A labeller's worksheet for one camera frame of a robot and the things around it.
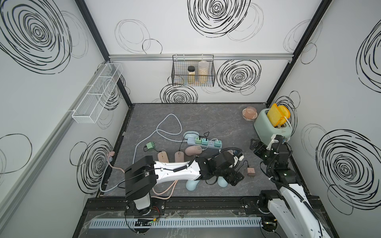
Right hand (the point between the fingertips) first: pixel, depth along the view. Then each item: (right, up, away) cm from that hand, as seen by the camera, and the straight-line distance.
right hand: (257, 143), depth 79 cm
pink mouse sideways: (-35, -7, +15) cm, 38 cm away
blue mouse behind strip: (-36, +3, +17) cm, 40 cm away
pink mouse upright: (-43, -10, +9) cm, 45 cm away
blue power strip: (-27, -2, +13) cm, 30 cm away
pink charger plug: (-2, -17, +4) cm, 18 cm away
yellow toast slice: (+15, +16, +8) cm, 23 cm away
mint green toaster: (+9, +7, +10) cm, 15 cm away
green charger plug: (-61, -4, +15) cm, 63 cm away
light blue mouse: (-36, -23, +1) cm, 42 cm away
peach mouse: (-53, -10, +10) cm, 55 cm away
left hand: (-12, -13, -6) cm, 19 cm away
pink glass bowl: (+7, +17, +30) cm, 35 cm away
